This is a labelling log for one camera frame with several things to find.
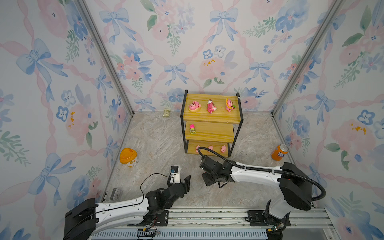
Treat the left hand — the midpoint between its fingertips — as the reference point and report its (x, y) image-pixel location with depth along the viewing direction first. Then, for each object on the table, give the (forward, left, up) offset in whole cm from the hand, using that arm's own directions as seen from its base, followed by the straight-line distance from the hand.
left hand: (187, 175), depth 81 cm
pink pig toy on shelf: (+20, -23, -5) cm, 30 cm away
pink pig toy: (+5, -5, +18) cm, 19 cm away
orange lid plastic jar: (+9, +33, +4) cm, 34 cm away
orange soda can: (+14, -54, +2) cm, 56 cm away
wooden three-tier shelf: (+16, -11, +26) cm, 33 cm away
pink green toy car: (+23, -3, +12) cm, 26 cm away
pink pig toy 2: (+21, -15, -5) cm, 26 cm away
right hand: (+1, -11, -4) cm, 12 cm away
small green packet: (+54, +19, -6) cm, 58 cm away
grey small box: (-9, +36, -4) cm, 38 cm away
